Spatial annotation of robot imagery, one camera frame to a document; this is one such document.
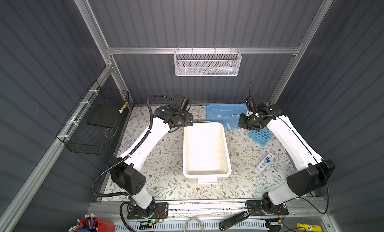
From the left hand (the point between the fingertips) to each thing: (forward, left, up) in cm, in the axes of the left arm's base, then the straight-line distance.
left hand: (186, 120), depth 79 cm
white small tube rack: (-18, -43, -20) cm, 51 cm away
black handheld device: (-43, -21, -26) cm, 54 cm away
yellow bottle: (-48, -54, -22) cm, 76 cm away
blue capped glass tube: (-18, -45, -17) cm, 51 cm away
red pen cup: (-42, +39, -13) cm, 59 cm away
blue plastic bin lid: (+25, -32, -24) cm, 48 cm away
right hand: (-4, -30, -2) cm, 30 cm away
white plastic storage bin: (-9, -11, -24) cm, 28 cm away
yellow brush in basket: (+9, +35, +3) cm, 36 cm away
